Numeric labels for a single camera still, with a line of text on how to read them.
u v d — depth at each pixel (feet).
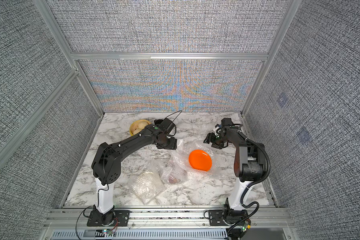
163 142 2.49
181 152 2.96
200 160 3.03
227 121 2.62
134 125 3.50
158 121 3.36
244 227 2.29
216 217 2.40
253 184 1.69
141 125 3.45
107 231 2.30
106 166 1.66
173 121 2.44
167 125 2.37
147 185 2.60
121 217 2.40
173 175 2.72
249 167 1.66
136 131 3.39
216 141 2.78
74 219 2.51
